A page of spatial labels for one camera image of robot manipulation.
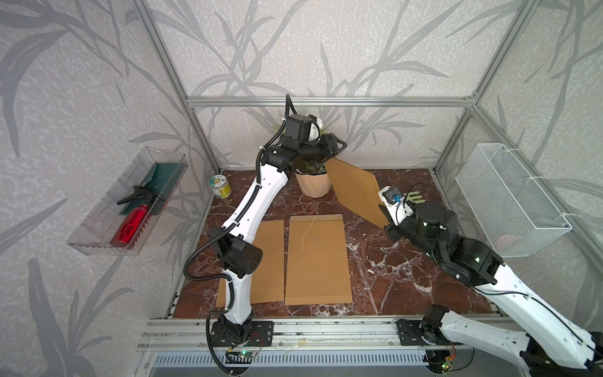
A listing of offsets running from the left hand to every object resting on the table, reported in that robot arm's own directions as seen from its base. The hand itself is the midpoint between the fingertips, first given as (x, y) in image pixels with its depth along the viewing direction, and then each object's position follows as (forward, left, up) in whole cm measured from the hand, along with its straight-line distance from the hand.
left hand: (344, 148), depth 72 cm
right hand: (-18, -10, -5) cm, 21 cm away
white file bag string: (-5, +10, -38) cm, 40 cm away
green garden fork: (+12, -38, -40) cm, 56 cm away
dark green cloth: (-10, +57, -7) cm, 58 cm away
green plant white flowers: (+18, +11, -27) cm, 34 cm away
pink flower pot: (+9, +8, -29) cm, 32 cm away
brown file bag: (-28, +26, -39) cm, 54 cm away
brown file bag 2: (-21, +8, -40) cm, 46 cm away
